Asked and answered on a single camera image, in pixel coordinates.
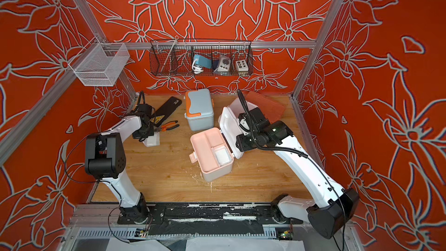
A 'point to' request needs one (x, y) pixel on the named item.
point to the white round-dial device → (223, 64)
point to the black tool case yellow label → (172, 104)
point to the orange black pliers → (167, 126)
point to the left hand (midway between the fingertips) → (143, 133)
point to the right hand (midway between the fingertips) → (237, 143)
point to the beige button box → (242, 67)
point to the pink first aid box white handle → (232, 111)
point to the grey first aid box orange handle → (199, 110)
